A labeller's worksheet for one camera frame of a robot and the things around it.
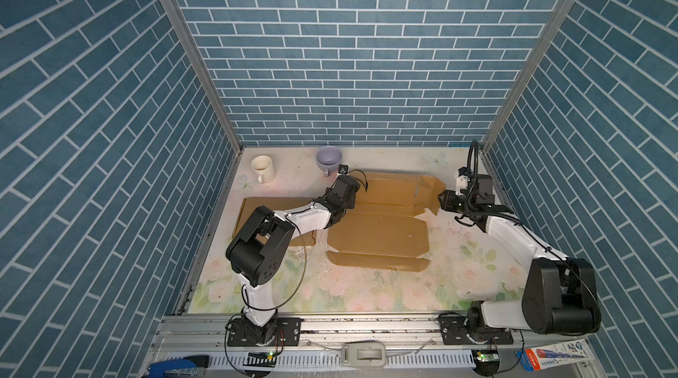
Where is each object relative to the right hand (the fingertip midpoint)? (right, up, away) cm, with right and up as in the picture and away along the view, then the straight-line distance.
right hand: (442, 193), depth 91 cm
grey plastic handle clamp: (-29, -41, -22) cm, 54 cm away
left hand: (-34, +1, +6) cm, 35 cm away
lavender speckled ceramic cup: (-42, +14, +24) cm, 50 cm away
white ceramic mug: (-67, +10, +13) cm, 69 cm away
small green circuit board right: (+7, -45, -17) cm, 48 cm away
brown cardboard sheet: (-20, -14, +3) cm, 25 cm away
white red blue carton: (+17, -42, -22) cm, 50 cm away
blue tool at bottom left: (-73, -42, -24) cm, 88 cm away
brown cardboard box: (-61, -5, +10) cm, 62 cm away
